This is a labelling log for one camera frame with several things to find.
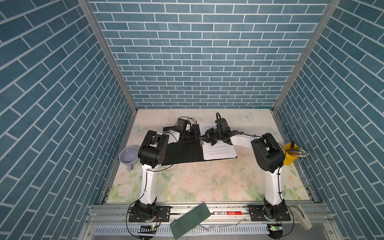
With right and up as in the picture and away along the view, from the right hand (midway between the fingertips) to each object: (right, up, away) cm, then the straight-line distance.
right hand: (198, 134), depth 96 cm
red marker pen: (+15, -38, -22) cm, 46 cm away
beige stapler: (+51, -38, -23) cm, 68 cm away
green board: (-4, -40, -24) cm, 47 cm away
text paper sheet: (+14, -11, +1) cm, 18 cm away
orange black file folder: (-7, -11, -2) cm, 13 cm away
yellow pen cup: (+53, -14, -9) cm, 56 cm away
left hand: (+2, -2, +7) cm, 7 cm away
